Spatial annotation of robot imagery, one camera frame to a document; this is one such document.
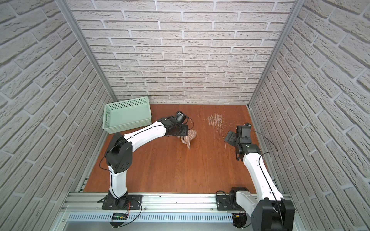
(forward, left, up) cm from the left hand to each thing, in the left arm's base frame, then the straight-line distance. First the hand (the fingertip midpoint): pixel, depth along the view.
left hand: (184, 127), depth 92 cm
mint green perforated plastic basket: (+12, +44, -4) cm, 46 cm away
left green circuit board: (-47, +32, -13) cm, 58 cm away
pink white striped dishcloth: (-9, -2, -1) cm, 9 cm away
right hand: (-9, -29, +4) cm, 30 cm away
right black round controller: (-49, -28, -11) cm, 57 cm away
